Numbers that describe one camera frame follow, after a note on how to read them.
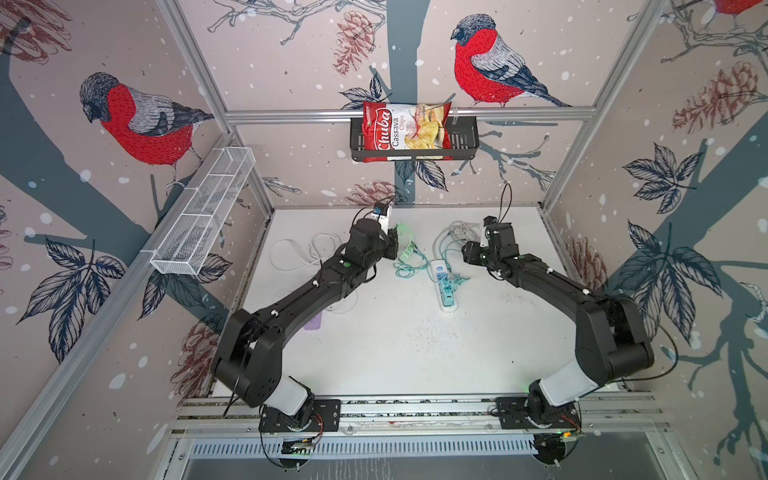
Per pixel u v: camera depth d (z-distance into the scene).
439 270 1.00
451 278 0.95
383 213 0.71
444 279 0.94
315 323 0.87
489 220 0.82
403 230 0.85
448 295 0.88
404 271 1.01
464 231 1.10
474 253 0.83
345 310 0.92
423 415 0.75
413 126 0.87
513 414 0.73
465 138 0.95
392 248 0.74
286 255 1.06
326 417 0.73
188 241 0.71
